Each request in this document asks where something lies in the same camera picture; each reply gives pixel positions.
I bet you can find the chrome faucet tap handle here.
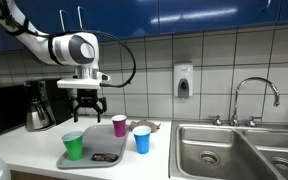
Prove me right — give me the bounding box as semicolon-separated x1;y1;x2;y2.
208;114;224;127
245;115;263;129

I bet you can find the black steel coffee maker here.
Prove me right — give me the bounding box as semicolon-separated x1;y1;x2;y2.
23;78;73;132

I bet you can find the brown crumpled cloth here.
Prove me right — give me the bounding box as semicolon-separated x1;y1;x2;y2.
127;118;162;134

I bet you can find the magenta plastic cup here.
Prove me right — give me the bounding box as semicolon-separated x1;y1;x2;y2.
111;114;128;138

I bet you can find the blue glossy wall cabinet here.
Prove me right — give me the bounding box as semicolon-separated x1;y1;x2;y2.
0;0;288;54

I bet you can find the stainless steel coffee carafe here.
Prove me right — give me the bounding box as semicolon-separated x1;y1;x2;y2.
25;99;52;132

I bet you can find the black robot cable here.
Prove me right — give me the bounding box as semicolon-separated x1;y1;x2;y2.
63;29;138;89

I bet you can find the green plastic cup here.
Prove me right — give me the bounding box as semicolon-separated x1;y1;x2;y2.
61;130;85;162

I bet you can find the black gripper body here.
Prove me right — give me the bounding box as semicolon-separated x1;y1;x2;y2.
75;87;101;108

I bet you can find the wooden base cabinet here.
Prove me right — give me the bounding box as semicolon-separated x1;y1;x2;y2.
9;169;68;180

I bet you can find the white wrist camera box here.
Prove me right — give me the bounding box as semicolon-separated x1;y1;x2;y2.
56;71;111;90

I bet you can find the chrome gooseneck faucet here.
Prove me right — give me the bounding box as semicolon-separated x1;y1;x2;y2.
230;76;281;128

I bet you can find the stainless steel double sink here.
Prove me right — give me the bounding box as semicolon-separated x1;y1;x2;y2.
168;120;288;180

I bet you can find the blue plastic cup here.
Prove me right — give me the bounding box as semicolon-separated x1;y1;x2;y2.
132;125;152;155

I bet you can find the white wall soap dispenser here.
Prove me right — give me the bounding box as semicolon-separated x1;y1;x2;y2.
172;62;195;100

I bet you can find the black microwave oven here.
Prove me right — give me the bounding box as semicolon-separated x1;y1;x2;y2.
0;84;29;138

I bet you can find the dark chocolate bar wrapper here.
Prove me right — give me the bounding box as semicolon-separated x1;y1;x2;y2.
90;152;120;164

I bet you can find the grey plastic tray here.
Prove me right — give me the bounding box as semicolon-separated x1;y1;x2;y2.
56;123;130;170

